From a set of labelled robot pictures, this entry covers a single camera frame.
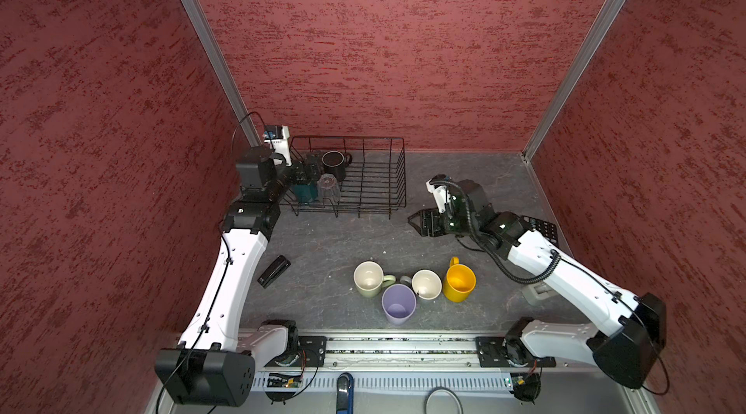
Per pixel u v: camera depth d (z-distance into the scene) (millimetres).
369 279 851
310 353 728
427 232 671
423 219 666
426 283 845
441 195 659
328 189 976
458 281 845
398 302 811
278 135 591
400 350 757
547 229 972
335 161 1033
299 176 641
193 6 786
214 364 362
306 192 995
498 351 739
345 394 643
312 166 645
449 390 689
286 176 607
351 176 1129
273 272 852
